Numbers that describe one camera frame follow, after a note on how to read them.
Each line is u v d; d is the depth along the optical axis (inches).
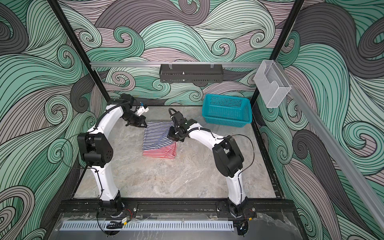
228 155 20.3
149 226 29.9
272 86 30.6
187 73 37.1
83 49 34.7
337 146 20.6
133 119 30.7
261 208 29.3
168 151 36.3
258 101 44.6
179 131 26.9
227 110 46.5
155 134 36.7
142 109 33.7
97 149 20.4
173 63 37.0
